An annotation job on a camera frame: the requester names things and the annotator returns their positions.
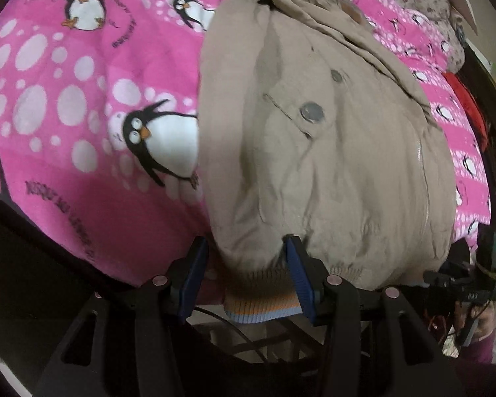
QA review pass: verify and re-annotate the pink penguin blanket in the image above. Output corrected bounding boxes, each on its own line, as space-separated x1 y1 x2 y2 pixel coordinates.
0 0 491 285

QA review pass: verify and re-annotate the right hand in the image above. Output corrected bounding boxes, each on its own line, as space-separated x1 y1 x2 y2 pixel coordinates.
453 301 496 346

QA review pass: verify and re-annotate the black cable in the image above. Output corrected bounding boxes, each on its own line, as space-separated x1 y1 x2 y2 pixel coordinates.
189 305 274 365

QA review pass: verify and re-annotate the dark wooden bed frame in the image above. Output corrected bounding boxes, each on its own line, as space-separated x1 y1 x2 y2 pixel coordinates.
458 46 496 226

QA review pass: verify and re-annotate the red cushion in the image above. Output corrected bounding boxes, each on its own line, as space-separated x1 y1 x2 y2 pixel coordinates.
443 73 488 152

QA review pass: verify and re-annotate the beige jacket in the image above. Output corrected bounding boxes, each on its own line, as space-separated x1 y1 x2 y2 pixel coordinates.
199 0 456 324

